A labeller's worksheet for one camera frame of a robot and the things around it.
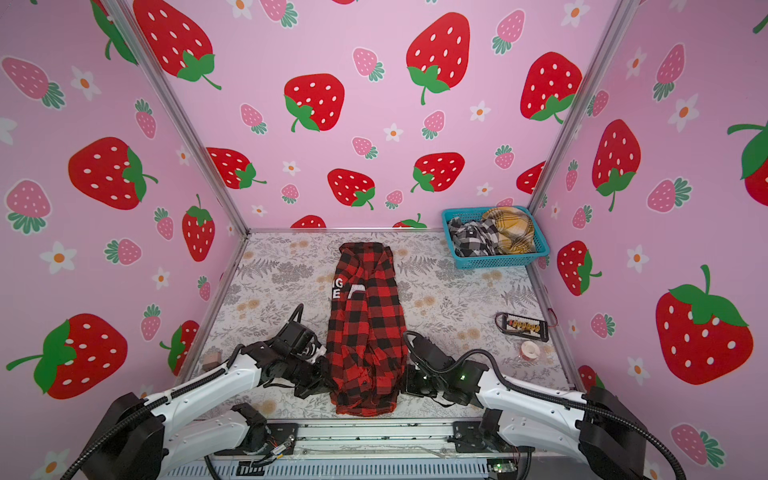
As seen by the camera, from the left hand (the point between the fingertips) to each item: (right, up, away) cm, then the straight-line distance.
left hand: (340, 386), depth 78 cm
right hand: (+13, 0, -1) cm, 13 cm away
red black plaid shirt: (+6, +10, +10) cm, 15 cm away
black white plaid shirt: (+44, +41, +29) cm, 67 cm away
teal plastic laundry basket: (+43, +51, +38) cm, 77 cm away
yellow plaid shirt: (+59, +44, +30) cm, 79 cm away
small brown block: (-40, +4, +8) cm, 41 cm away
